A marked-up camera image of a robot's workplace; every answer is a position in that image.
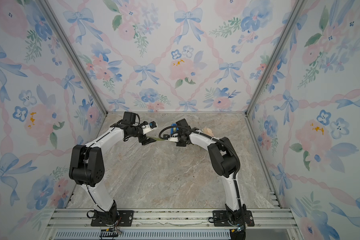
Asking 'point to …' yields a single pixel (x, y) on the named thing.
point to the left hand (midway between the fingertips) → (153, 131)
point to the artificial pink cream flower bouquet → (206, 130)
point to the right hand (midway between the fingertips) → (178, 136)
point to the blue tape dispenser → (172, 128)
